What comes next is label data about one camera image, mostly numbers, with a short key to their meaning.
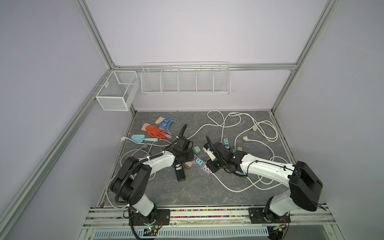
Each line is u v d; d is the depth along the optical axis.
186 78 0.98
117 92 0.97
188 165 0.89
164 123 1.12
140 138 1.06
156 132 1.05
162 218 0.73
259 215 0.74
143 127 1.09
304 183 0.43
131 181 0.45
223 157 0.64
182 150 0.72
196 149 0.96
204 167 0.86
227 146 0.92
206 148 0.77
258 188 0.82
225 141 0.94
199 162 0.85
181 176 0.85
